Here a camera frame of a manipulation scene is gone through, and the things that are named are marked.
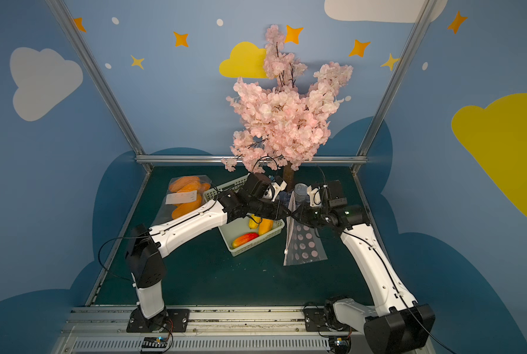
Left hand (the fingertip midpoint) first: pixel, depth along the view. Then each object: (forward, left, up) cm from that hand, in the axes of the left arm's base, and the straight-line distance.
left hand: (293, 210), depth 76 cm
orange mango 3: (+23, +42, -17) cm, 50 cm away
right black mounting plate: (-30, -9, -23) cm, 39 cm away
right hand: (0, -2, -1) cm, 2 cm away
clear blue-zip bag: (+16, +46, -13) cm, 51 cm away
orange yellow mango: (+4, +10, -19) cm, 22 cm away
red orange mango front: (-2, +18, -19) cm, 26 cm away
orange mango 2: (+11, +47, -19) cm, 52 cm away
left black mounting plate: (-32, +41, -22) cm, 56 cm away
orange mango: (+23, +47, -14) cm, 54 cm away
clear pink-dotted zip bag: (-1, -6, -23) cm, 24 cm away
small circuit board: (-38, +46, -27) cm, 66 cm away
